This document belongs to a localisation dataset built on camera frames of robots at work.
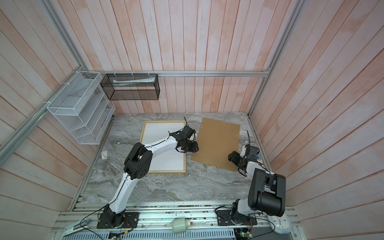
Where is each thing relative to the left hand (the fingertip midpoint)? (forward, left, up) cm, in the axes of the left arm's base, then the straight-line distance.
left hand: (196, 151), depth 98 cm
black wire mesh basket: (+39, +47, +24) cm, 65 cm away
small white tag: (-4, +61, 0) cm, 61 cm away
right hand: (-4, -24, 0) cm, 24 cm away
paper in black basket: (+28, +48, +34) cm, 65 cm away
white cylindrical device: (-42, +9, +7) cm, 44 cm away
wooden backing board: (+12, -15, -3) cm, 19 cm away
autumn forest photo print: (-4, +17, -3) cm, 18 cm away
